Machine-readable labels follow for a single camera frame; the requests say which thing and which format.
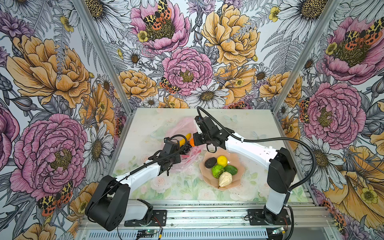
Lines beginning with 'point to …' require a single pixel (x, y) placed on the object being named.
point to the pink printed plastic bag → (177, 129)
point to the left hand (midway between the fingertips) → (175, 159)
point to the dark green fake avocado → (231, 169)
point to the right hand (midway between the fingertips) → (195, 142)
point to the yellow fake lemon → (222, 160)
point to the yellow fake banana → (182, 141)
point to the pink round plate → (233, 159)
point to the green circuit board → (147, 231)
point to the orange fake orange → (192, 142)
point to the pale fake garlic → (225, 179)
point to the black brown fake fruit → (210, 162)
